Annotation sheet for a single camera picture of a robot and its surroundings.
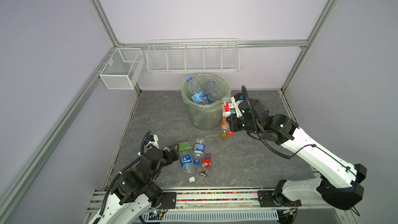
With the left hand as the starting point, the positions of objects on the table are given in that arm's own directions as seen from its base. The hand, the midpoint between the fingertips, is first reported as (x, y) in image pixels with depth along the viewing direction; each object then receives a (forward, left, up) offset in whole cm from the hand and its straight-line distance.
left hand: (172, 150), depth 72 cm
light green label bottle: (+6, -4, -12) cm, 14 cm away
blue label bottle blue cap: (+4, -12, -13) cm, 18 cm away
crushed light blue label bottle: (+28, -14, +7) cm, 32 cm away
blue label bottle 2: (-2, -6, -12) cm, 14 cm away
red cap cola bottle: (-3, -16, -13) cm, 21 cm away
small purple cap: (+2, -17, -16) cm, 23 cm away
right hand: (+7, -26, +13) cm, 30 cm away
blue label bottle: (+35, -23, +3) cm, 42 cm away
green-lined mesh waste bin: (+21, -17, -4) cm, 27 cm away
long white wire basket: (+56, -12, +14) cm, 59 cm away
